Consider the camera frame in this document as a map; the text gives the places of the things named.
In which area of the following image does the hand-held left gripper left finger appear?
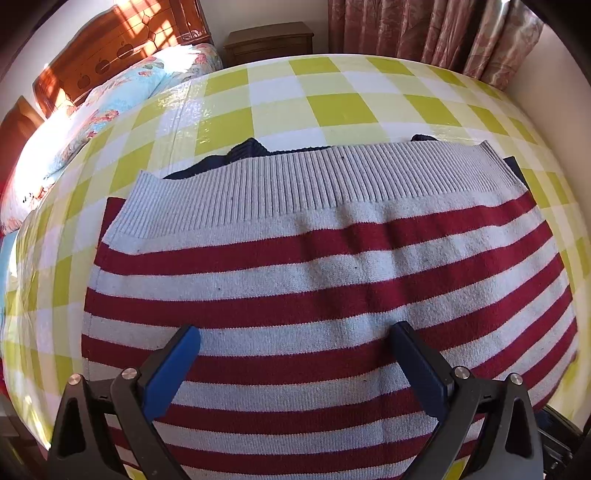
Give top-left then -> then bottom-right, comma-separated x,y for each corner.
46,324 -> 201,480

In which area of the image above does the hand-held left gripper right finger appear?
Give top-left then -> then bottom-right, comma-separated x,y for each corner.
390,322 -> 546,480

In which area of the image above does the red grey striped navy sweater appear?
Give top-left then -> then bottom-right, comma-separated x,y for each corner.
81,134 -> 580,480

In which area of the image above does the white pink floral pillow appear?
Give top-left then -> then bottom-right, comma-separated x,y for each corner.
0,108 -> 84,236

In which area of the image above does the yellow white checkered bed sheet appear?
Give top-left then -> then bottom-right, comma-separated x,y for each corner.
0,53 -> 583,467

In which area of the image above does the plain dark wooden headboard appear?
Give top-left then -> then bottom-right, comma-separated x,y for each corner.
0,95 -> 44,155

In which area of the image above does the light blue floral quilt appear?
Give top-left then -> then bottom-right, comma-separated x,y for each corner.
53,43 -> 225,162

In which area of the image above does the pink floral curtain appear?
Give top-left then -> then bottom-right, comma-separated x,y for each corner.
327,0 -> 546,90

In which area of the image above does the brown wooden nightstand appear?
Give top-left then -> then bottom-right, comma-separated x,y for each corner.
223,21 -> 315,68

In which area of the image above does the carved orange wooden headboard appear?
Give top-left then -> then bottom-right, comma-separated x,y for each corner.
33,0 -> 213,118

